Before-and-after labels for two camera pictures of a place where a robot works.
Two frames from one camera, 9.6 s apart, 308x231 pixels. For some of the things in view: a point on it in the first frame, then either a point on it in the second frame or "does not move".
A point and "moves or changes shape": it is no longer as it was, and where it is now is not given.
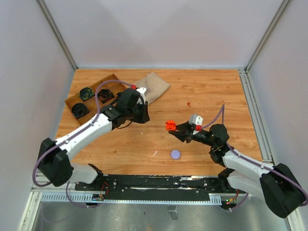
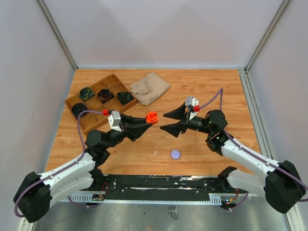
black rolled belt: [79, 109] does not move
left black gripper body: [138, 113] -> [122, 125]
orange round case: [171, 125] moves or changes shape
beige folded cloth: [156, 86] does not move
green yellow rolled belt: [86, 93] does not move
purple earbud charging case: [175, 154] does not move
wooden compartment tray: [83, 105] does not move
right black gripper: [182, 135] -> [179, 113]
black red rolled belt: [105, 95] does not move
